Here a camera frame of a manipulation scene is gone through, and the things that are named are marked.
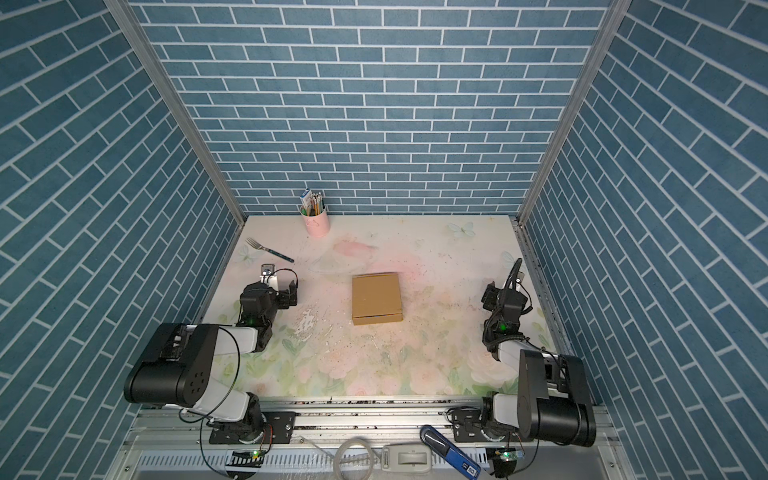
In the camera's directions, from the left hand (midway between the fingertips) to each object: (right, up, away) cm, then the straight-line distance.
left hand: (278, 280), depth 94 cm
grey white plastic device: (+40, -38, -25) cm, 61 cm away
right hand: (+71, 0, -4) cm, 71 cm away
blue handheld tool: (+52, -38, -27) cm, 70 cm away
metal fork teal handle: (-14, +10, +18) cm, 25 cm away
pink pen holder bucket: (+8, +19, +17) cm, 27 cm away
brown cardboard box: (+31, -6, +3) cm, 32 cm away
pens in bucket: (+7, +26, +11) cm, 29 cm away
